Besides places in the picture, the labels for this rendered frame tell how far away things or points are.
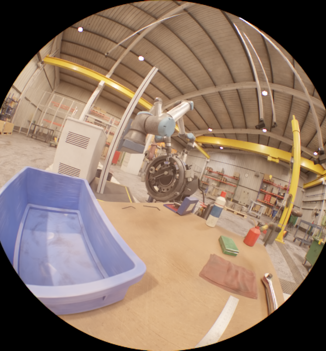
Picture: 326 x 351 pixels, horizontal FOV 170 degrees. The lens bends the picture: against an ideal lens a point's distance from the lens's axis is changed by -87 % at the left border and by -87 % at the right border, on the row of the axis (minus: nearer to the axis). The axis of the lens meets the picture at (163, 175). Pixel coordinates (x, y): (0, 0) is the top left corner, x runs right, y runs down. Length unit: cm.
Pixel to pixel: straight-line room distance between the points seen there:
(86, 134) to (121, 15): 852
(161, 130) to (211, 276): 78
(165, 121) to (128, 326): 85
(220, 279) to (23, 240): 46
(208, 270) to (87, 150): 93
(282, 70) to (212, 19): 465
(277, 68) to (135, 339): 909
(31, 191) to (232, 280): 58
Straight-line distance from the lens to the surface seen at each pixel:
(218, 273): 36
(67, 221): 35
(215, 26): 788
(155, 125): 78
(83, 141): 89
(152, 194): 172
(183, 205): 66
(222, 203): 68
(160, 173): 164
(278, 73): 907
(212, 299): 31
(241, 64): 867
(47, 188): 36
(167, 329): 24
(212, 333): 27
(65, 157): 94
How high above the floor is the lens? 69
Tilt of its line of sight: 2 degrees down
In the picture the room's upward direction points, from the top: 20 degrees clockwise
